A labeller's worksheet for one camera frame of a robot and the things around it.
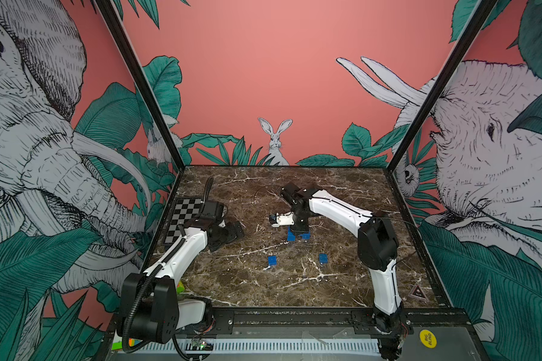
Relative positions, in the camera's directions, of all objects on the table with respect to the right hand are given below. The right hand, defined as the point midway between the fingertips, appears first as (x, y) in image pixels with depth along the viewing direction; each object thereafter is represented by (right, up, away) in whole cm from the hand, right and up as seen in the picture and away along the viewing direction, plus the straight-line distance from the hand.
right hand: (295, 223), depth 91 cm
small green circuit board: (-32, -35, -21) cm, 52 cm away
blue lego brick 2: (+5, -6, +5) cm, 9 cm away
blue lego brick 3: (-9, -14, -3) cm, 17 cm away
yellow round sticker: (+42, -34, -19) cm, 58 cm away
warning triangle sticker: (+44, -24, -9) cm, 51 cm away
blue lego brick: (-2, -7, +5) cm, 8 cm away
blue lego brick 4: (+11, -14, -2) cm, 18 cm away
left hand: (-23, -3, -4) cm, 24 cm away
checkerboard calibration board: (-49, +5, +8) cm, 50 cm away
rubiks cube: (-42, -21, -13) cm, 48 cm away
